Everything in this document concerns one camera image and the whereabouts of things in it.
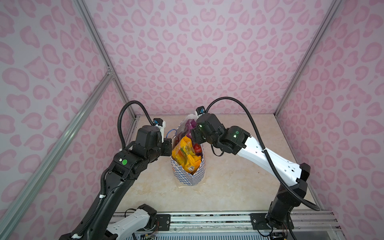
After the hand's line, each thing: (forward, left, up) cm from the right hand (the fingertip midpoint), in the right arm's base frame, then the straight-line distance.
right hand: (197, 128), depth 69 cm
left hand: (-6, +12, 0) cm, 13 cm away
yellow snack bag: (-8, +6, -8) cm, 13 cm away
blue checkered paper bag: (-16, +7, -17) cm, 24 cm away
